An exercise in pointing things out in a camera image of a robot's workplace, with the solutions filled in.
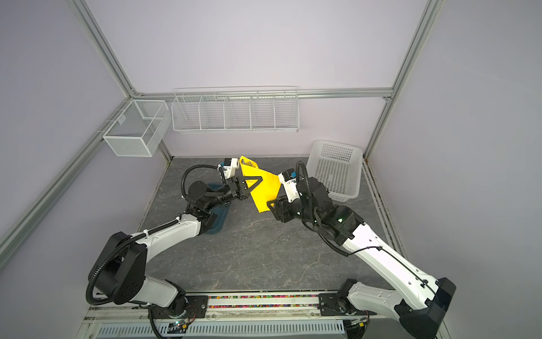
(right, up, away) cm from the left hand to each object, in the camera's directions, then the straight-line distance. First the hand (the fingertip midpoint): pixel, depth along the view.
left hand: (263, 184), depth 67 cm
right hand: (+3, -6, +1) cm, 7 cm away
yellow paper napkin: (+1, -2, +2) cm, 3 cm away
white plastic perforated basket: (+38, +8, +49) cm, 62 cm away
